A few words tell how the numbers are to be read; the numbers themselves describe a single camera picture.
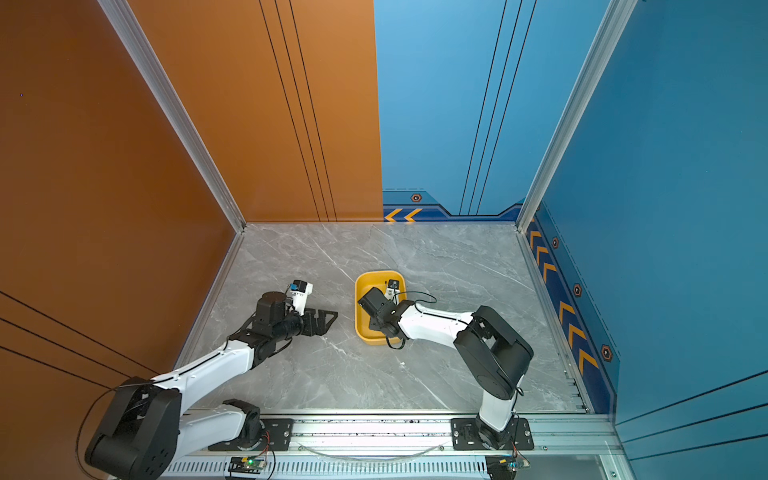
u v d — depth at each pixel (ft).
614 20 2.33
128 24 2.33
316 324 2.54
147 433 1.35
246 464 2.33
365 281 3.22
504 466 2.29
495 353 1.58
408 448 2.38
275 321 2.24
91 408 1.43
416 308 2.03
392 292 2.67
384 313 2.27
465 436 2.38
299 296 2.58
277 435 2.41
